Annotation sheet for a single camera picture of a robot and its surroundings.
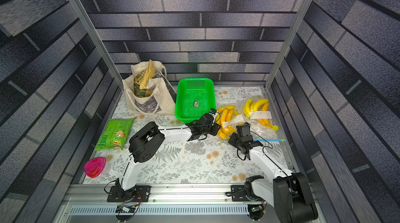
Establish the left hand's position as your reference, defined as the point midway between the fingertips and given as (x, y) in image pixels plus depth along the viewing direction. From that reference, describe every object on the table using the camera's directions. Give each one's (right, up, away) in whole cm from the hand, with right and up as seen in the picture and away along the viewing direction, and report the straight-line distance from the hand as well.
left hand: (220, 125), depth 93 cm
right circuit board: (+15, -37, -20) cm, 44 cm away
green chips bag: (-61, -4, -5) cm, 62 cm away
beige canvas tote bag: (-36, +15, 0) cm, 39 cm away
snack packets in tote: (-46, +25, -3) cm, 52 cm away
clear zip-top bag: (+25, +7, +5) cm, 26 cm away
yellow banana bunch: (+3, +7, +5) cm, 9 cm away
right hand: (+7, -7, -3) cm, 10 cm away
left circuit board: (-48, -38, -21) cm, 64 cm away
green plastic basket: (-17, +18, +22) cm, 33 cm away
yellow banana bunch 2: (+27, +12, +8) cm, 31 cm away
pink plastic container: (-63, -17, -20) cm, 68 cm away
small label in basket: (-16, +13, +17) cm, 27 cm away
